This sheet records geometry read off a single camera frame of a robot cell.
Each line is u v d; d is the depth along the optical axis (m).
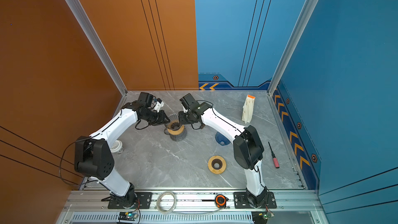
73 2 0.76
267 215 0.69
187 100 0.67
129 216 0.71
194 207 0.74
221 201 0.71
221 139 0.92
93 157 0.45
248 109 1.01
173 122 0.89
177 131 0.85
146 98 0.72
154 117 0.75
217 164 0.85
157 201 0.73
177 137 0.91
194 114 0.62
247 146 0.50
